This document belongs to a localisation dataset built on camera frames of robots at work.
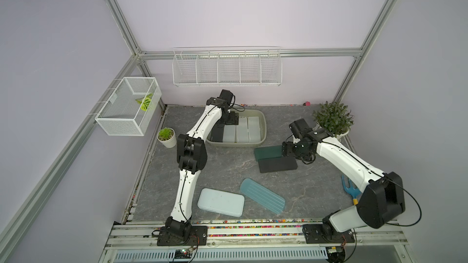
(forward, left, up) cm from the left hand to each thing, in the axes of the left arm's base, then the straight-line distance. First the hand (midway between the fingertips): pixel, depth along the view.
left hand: (231, 121), depth 98 cm
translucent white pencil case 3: (0, -13, -8) cm, 16 cm away
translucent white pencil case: (-1, +2, -10) cm, 10 cm away
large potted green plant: (-9, -50, +9) cm, 52 cm away
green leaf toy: (-1, +38, +19) cm, 42 cm away
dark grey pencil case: (-23, -22, -9) cm, 33 cm away
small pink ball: (+22, -53, -12) cm, 59 cm away
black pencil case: (0, +9, -10) cm, 13 cm away
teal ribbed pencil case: (-37, -12, -10) cm, 40 cm away
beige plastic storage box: (+13, -10, -8) cm, 18 cm away
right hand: (-22, -26, +1) cm, 34 cm away
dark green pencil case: (-13, -20, -13) cm, 27 cm away
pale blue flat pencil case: (-39, +6, -9) cm, 40 cm away
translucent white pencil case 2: (+1, -6, -9) cm, 11 cm away
